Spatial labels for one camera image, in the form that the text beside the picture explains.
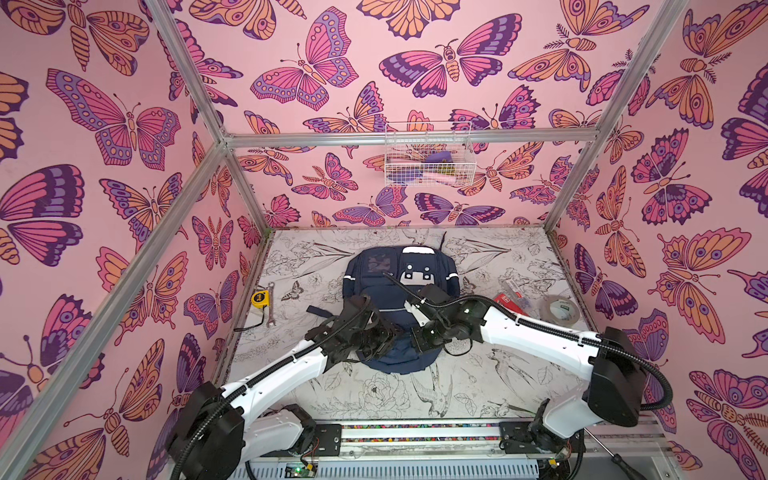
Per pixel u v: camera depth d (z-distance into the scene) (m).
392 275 0.97
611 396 0.41
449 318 0.59
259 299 0.97
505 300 0.99
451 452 0.73
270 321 0.95
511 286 1.01
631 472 0.68
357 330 0.65
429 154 0.96
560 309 0.95
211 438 0.40
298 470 0.72
